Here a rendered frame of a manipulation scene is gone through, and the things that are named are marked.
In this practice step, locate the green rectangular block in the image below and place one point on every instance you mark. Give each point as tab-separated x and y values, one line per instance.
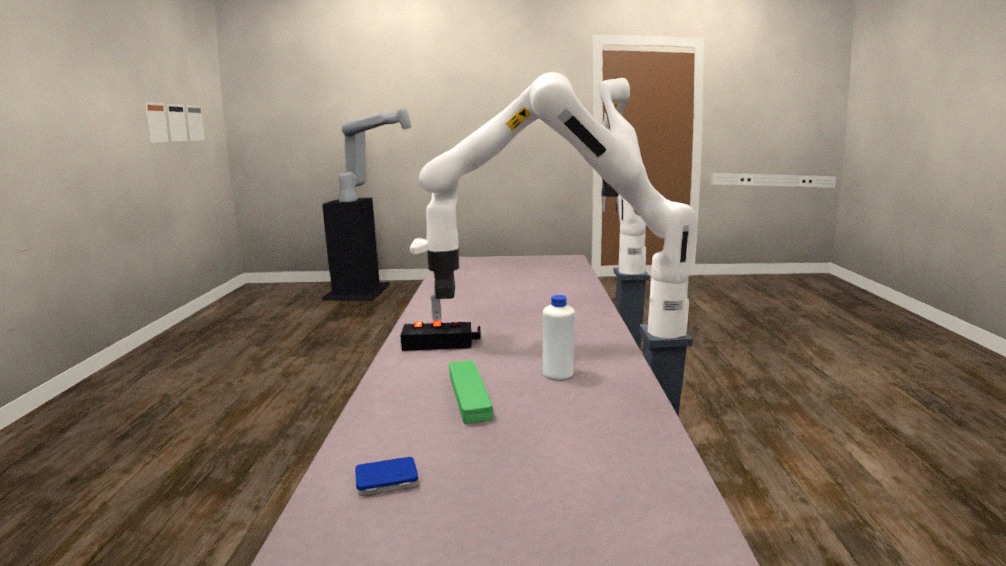
470	392

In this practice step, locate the white bottle with blue cap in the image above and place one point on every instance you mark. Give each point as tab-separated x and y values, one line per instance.
558	339

